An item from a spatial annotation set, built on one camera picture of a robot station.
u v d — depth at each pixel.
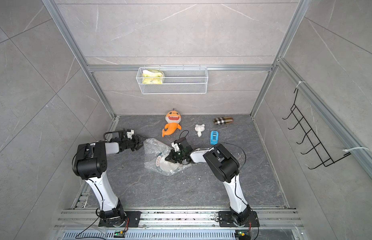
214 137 1.03
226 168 0.54
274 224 0.73
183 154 0.80
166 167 0.90
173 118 1.08
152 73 0.87
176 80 1.00
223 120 1.13
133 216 0.74
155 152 0.98
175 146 0.93
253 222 0.73
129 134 0.95
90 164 0.54
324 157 0.61
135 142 0.90
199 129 1.07
